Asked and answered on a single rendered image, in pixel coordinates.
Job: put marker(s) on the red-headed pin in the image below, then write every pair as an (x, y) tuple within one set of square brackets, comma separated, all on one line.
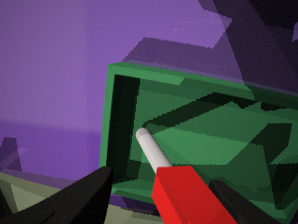
[(180, 195)]

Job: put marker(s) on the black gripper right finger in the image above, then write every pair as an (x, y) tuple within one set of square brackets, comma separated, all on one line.
[(238, 206)]

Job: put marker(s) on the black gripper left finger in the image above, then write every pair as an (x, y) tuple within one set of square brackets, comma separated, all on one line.
[(83, 202)]

